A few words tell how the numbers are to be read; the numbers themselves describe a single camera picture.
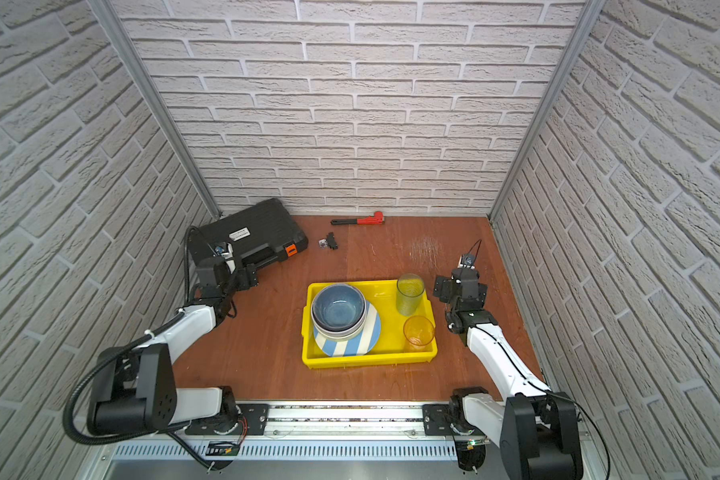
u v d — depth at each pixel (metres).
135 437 0.45
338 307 0.84
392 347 0.85
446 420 0.73
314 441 0.74
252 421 0.73
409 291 0.88
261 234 1.04
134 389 0.42
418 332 0.87
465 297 0.64
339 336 0.77
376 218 1.18
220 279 0.70
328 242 1.10
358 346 0.82
